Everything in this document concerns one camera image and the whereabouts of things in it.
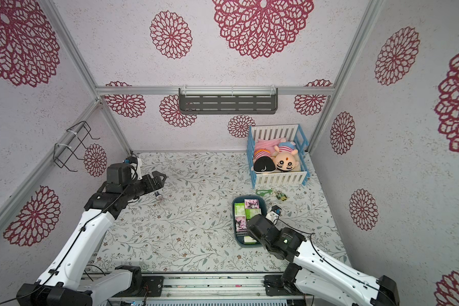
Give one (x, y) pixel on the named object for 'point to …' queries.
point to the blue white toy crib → (291, 131)
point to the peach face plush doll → (284, 159)
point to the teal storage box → (262, 205)
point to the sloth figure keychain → (281, 196)
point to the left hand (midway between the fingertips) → (158, 180)
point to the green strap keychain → (269, 191)
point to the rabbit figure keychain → (159, 196)
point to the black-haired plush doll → (264, 164)
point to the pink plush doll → (266, 144)
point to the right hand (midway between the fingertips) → (255, 229)
